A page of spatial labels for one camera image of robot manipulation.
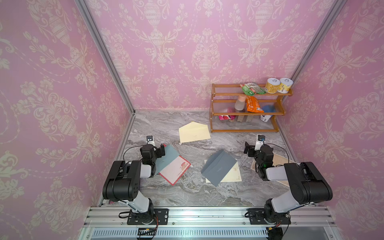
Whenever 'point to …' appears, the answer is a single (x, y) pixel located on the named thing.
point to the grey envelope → (217, 166)
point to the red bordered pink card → (174, 171)
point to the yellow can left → (272, 85)
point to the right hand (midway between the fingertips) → (254, 141)
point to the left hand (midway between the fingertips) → (155, 145)
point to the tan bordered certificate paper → (277, 160)
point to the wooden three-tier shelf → (244, 108)
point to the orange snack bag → (252, 105)
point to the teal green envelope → (162, 161)
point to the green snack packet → (251, 88)
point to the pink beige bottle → (239, 104)
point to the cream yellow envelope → (193, 131)
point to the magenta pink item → (224, 117)
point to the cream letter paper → (233, 175)
